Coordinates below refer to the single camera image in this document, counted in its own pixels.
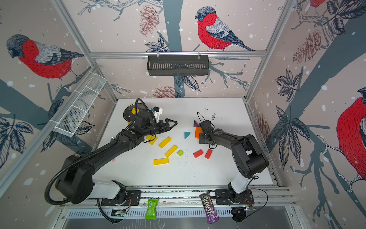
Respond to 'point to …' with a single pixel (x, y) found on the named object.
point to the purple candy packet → (211, 213)
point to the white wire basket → (73, 116)
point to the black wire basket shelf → (169, 66)
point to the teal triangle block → (186, 134)
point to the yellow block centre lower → (171, 150)
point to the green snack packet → (150, 213)
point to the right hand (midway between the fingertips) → (206, 137)
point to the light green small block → (180, 152)
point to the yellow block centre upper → (165, 142)
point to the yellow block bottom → (161, 161)
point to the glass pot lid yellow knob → (129, 113)
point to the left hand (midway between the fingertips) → (175, 122)
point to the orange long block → (197, 135)
